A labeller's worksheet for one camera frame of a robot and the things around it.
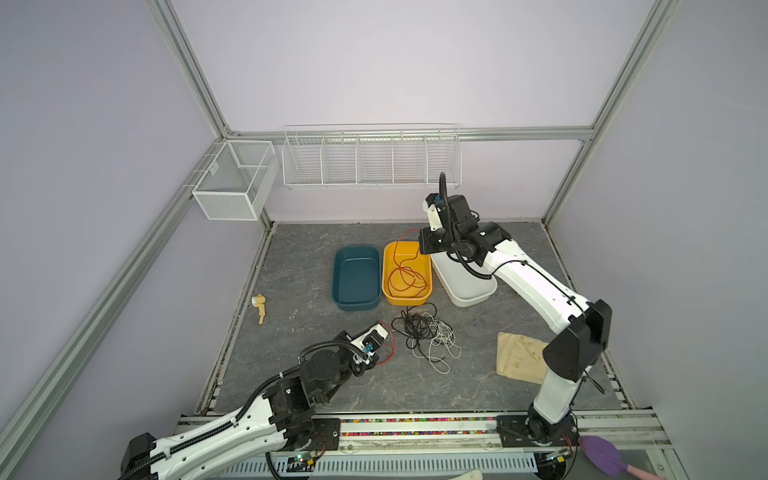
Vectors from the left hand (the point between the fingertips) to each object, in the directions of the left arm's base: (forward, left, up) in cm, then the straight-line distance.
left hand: (376, 324), depth 72 cm
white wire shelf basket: (+55, 0, +11) cm, 56 cm away
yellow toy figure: (+19, +39, -18) cm, 47 cm away
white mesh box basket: (+57, +48, 0) cm, 75 cm away
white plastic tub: (+21, -30, -21) cm, 42 cm away
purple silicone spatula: (-29, -54, -19) cm, 64 cm away
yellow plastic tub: (+31, -16, -20) cm, 40 cm away
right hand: (+22, -13, +6) cm, 26 cm away
